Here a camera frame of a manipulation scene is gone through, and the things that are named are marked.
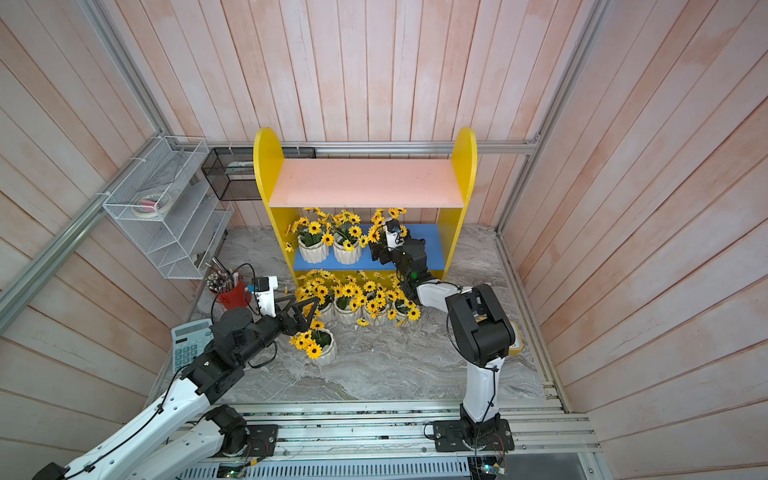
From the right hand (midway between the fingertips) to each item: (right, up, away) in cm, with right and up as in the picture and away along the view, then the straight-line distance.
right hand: (380, 230), depth 92 cm
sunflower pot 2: (-10, -2, -5) cm, 11 cm away
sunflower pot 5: (-19, -17, -5) cm, 26 cm away
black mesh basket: (-53, +21, +11) cm, 58 cm away
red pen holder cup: (-46, -21, +1) cm, 50 cm away
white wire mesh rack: (-54, -4, -13) cm, 55 cm away
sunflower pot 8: (+7, -25, -4) cm, 27 cm away
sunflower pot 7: (-1, -23, -7) cm, 24 cm away
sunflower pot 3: (-1, -1, -11) cm, 11 cm away
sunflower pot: (-20, -3, -5) cm, 21 cm away
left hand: (-18, -20, -19) cm, 33 cm away
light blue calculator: (-58, -34, -4) cm, 67 cm away
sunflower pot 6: (-10, -19, -11) cm, 24 cm away
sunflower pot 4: (-16, -30, -18) cm, 39 cm away
